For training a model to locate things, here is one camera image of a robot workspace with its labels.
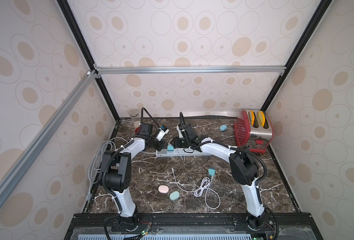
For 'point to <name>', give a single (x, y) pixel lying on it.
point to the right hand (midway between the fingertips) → (177, 140)
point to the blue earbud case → (223, 127)
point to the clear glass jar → (135, 117)
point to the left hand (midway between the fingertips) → (168, 141)
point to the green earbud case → (174, 195)
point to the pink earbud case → (163, 189)
